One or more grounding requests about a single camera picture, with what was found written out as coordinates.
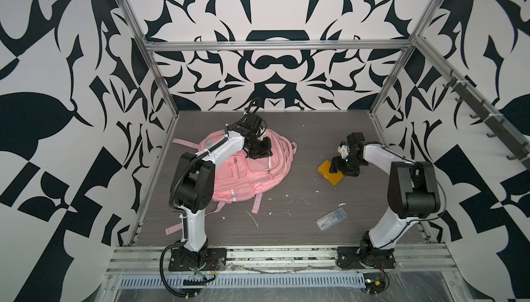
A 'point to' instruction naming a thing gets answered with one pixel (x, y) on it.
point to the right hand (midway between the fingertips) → (338, 169)
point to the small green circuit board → (375, 282)
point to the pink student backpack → (242, 178)
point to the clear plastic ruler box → (332, 218)
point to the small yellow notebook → (332, 178)
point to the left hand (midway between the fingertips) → (275, 150)
